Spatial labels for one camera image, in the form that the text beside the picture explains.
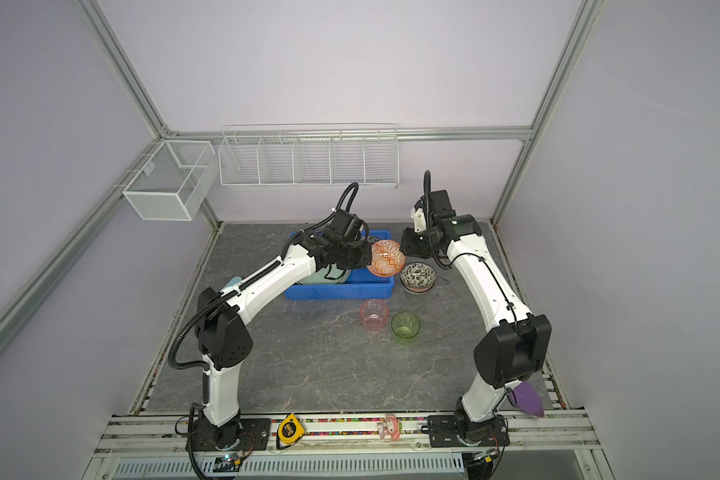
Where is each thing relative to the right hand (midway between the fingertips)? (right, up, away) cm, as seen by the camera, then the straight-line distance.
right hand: (405, 249), depth 82 cm
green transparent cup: (+1, -24, +9) cm, 26 cm away
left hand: (-9, -3, +2) cm, 9 cm away
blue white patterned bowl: (+7, -9, +20) cm, 23 cm away
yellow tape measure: (-29, -45, -8) cm, 54 cm away
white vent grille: (-27, -52, -11) cm, 59 cm away
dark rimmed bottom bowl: (+5, -14, +13) cm, 19 cm away
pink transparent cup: (-9, -20, +12) cm, 25 cm away
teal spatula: (-58, -11, +20) cm, 62 cm away
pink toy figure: (-5, -44, -10) cm, 45 cm away
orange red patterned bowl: (-5, -3, +7) cm, 9 cm away
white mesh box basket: (-75, +22, +16) cm, 80 cm away
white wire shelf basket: (-32, +33, +23) cm, 51 cm away
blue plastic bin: (-13, -11, +9) cm, 19 cm away
